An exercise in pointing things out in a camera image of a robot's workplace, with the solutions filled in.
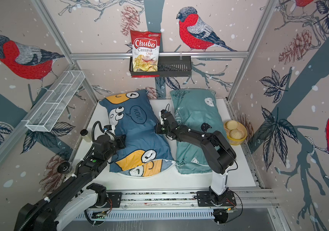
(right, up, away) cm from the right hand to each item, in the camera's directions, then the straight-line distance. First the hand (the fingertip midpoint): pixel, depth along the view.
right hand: (154, 126), depth 91 cm
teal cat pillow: (+29, +11, +4) cm, 32 cm away
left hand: (-14, -2, -9) cm, 17 cm away
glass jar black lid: (-44, -3, -2) cm, 45 cm away
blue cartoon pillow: (-3, -14, -10) cm, 18 cm away
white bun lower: (+54, -5, 0) cm, 54 cm away
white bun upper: (+53, +1, +4) cm, 53 cm away
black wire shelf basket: (+9, +43, +15) cm, 47 cm away
